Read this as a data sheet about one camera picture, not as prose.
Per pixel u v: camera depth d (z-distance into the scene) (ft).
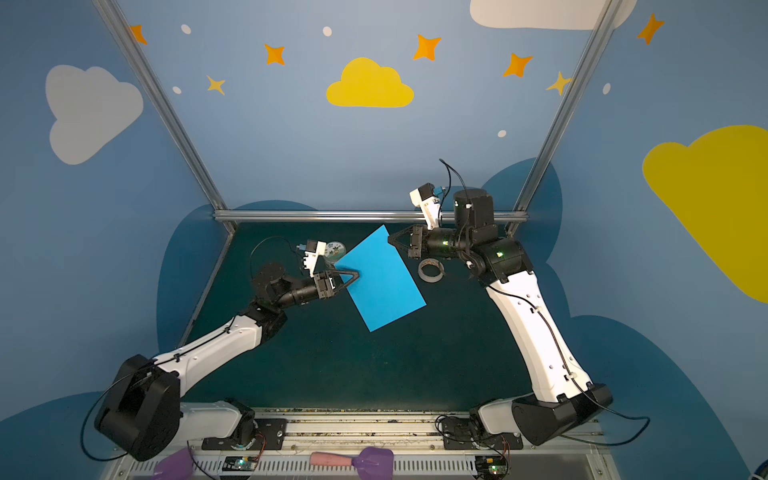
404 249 1.98
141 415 1.35
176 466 2.31
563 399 1.25
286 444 2.42
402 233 1.95
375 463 2.27
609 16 2.27
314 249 2.30
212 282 3.61
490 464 2.36
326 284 2.14
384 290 1.98
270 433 2.46
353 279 2.25
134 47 2.42
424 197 1.87
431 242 1.82
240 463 2.35
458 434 2.44
